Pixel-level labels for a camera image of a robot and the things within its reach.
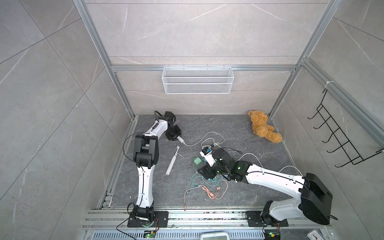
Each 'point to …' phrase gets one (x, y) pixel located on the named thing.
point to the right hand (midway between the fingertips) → (204, 167)
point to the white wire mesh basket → (195, 80)
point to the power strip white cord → (262, 166)
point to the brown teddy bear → (261, 128)
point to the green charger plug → (197, 160)
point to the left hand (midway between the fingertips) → (182, 134)
